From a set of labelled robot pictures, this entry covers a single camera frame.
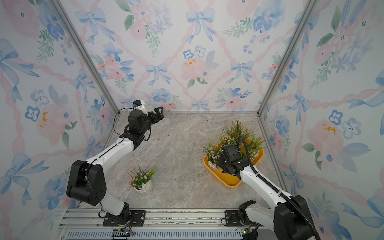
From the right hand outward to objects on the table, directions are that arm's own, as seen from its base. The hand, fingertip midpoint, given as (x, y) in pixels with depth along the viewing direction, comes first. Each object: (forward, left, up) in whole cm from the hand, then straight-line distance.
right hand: (217, 154), depth 87 cm
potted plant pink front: (-17, +40, +5) cm, 44 cm away
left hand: (+18, +34, +20) cm, 43 cm away
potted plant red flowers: (+12, -12, +7) cm, 19 cm away
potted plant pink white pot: (+5, -5, +7) cm, 10 cm away
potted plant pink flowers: (-3, +3, +6) cm, 8 cm away
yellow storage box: (-13, -8, -6) cm, 16 cm away
